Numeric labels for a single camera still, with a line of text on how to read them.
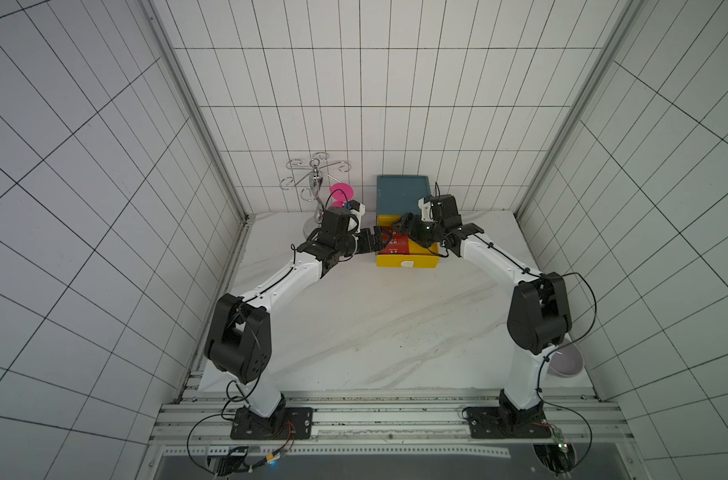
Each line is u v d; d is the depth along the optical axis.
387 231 0.80
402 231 0.82
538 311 0.50
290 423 0.72
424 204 0.86
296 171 0.94
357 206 0.78
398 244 0.92
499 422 0.71
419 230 0.81
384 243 0.75
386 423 0.74
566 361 0.79
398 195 0.96
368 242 0.74
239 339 0.45
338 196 0.91
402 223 0.83
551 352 0.54
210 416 0.66
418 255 0.87
